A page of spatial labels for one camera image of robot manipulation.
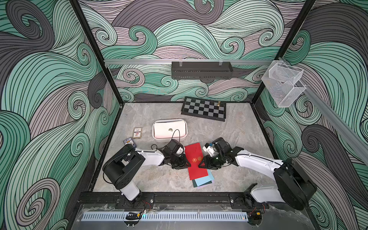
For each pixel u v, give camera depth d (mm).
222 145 689
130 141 951
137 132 1003
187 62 933
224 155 671
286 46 855
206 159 744
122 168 451
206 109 1111
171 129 978
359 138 518
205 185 786
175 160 760
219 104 1129
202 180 795
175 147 728
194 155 863
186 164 838
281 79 792
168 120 1018
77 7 715
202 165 778
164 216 698
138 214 694
